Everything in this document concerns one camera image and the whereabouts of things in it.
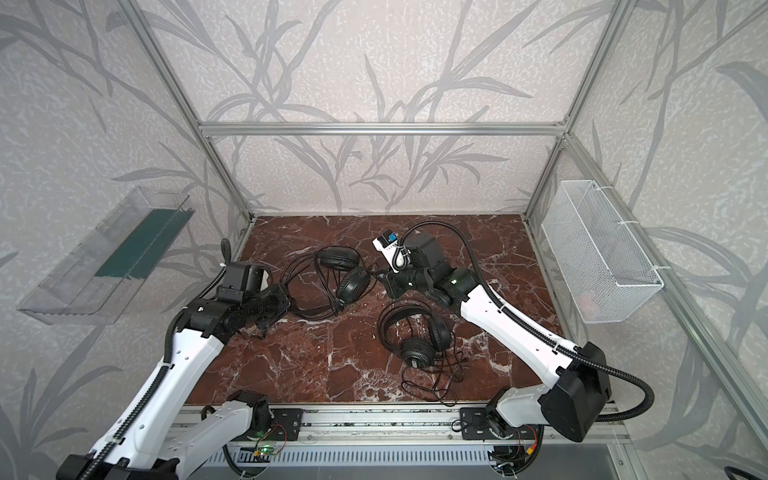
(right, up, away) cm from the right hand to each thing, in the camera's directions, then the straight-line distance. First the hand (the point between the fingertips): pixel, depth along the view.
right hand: (378, 264), depth 74 cm
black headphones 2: (+11, -24, +15) cm, 30 cm away
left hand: (-19, -7, +2) cm, 21 cm away
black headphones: (-21, -8, +27) cm, 35 cm away
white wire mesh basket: (+48, -1, -13) cm, 50 cm away
